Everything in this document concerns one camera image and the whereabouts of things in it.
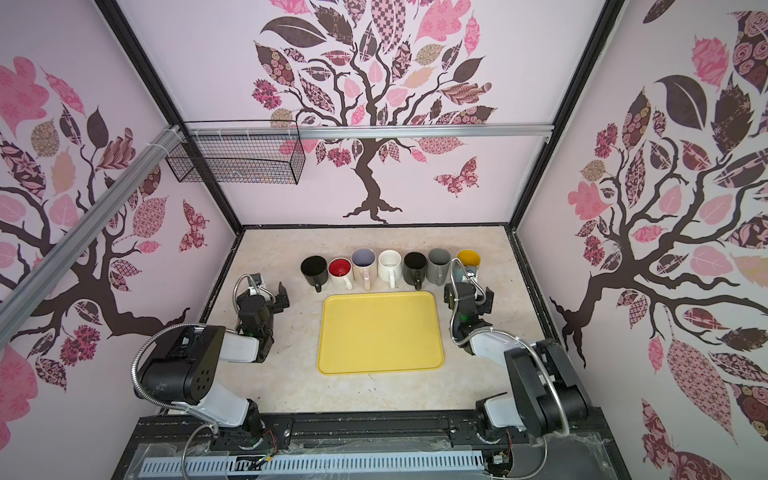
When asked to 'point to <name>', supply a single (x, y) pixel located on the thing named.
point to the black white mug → (315, 271)
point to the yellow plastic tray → (379, 332)
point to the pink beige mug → (364, 266)
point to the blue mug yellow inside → (470, 261)
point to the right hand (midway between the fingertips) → (473, 283)
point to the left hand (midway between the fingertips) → (267, 288)
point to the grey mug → (438, 265)
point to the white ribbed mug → (390, 266)
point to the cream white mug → (340, 273)
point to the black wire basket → (242, 152)
